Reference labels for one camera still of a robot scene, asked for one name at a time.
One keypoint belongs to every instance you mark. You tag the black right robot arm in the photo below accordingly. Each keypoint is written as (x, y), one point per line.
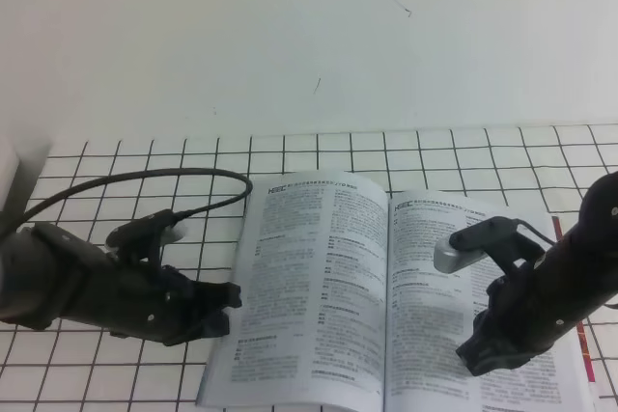
(542, 293)

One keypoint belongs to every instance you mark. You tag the white catalogue book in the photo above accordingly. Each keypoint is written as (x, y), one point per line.
(343, 309)

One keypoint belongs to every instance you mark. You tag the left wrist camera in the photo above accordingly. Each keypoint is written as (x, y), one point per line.
(142, 239)

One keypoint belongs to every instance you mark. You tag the white box at left edge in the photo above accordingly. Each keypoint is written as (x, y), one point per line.
(20, 169)

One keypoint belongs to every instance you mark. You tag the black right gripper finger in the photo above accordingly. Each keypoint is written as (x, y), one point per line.
(481, 354)

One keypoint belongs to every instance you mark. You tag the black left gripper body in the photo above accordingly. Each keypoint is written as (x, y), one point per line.
(165, 307)

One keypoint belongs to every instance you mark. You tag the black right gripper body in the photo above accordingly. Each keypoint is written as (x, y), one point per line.
(511, 311)

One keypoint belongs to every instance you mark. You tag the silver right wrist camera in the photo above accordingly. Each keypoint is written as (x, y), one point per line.
(497, 238)

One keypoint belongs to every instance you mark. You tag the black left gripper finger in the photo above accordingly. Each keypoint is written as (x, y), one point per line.
(211, 326)
(218, 295)

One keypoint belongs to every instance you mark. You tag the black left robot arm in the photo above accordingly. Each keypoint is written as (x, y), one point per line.
(48, 273)

